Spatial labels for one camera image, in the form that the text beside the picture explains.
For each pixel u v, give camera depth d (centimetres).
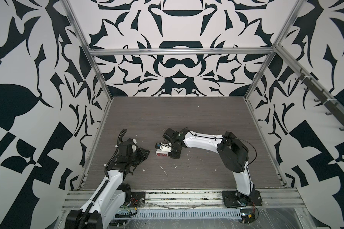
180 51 92
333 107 55
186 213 71
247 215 71
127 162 65
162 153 85
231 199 73
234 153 51
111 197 52
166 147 78
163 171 84
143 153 74
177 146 66
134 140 82
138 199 74
